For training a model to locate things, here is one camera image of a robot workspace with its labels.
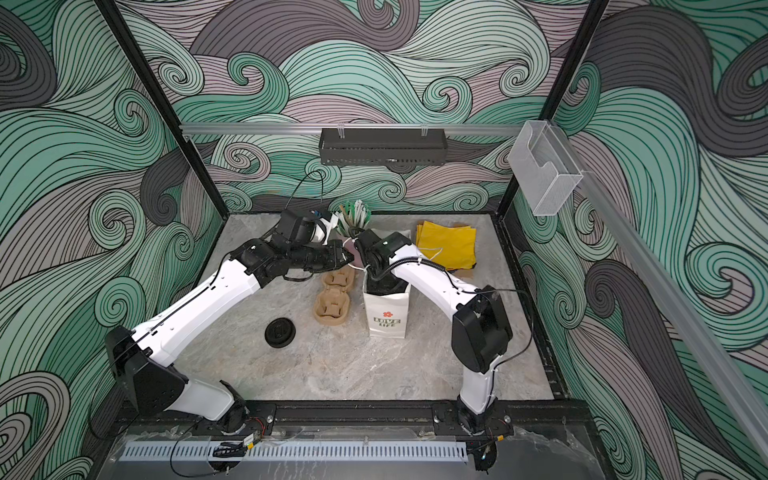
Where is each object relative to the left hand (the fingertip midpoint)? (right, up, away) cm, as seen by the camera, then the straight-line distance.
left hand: (357, 256), depth 72 cm
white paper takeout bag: (+7, -11, -2) cm, 13 cm away
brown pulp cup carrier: (-9, -17, +20) cm, 27 cm away
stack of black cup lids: (-24, -24, +14) cm, 37 cm away
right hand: (+7, -13, +12) cm, 19 cm away
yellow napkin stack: (+31, +1, +35) cm, 46 cm away
